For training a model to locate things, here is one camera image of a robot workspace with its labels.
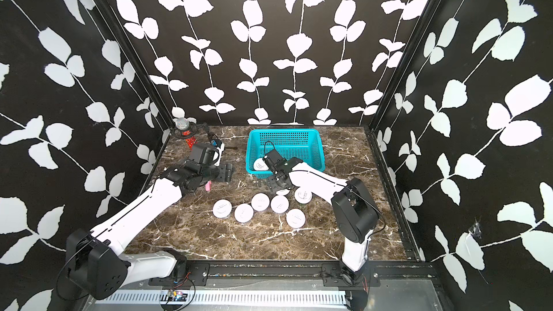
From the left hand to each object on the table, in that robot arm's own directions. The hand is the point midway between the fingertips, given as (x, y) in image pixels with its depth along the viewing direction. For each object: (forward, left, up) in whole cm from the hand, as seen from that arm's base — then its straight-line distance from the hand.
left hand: (226, 164), depth 82 cm
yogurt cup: (+7, -12, -11) cm, 18 cm away
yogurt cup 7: (-18, -26, -13) cm, 34 cm away
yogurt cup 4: (-13, +2, -12) cm, 18 cm away
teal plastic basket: (+22, -36, -17) cm, 45 cm away
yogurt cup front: (-15, -6, -12) cm, 20 cm away
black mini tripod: (+17, +11, +3) cm, 20 cm away
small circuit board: (-40, +15, -18) cm, 47 cm away
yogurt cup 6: (-12, -20, -12) cm, 27 cm away
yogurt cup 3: (-9, -30, -12) cm, 34 cm away
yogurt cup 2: (-10, -22, -6) cm, 25 cm away
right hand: (-2, -20, -11) cm, 23 cm away
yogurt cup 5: (-10, -13, -13) cm, 21 cm away
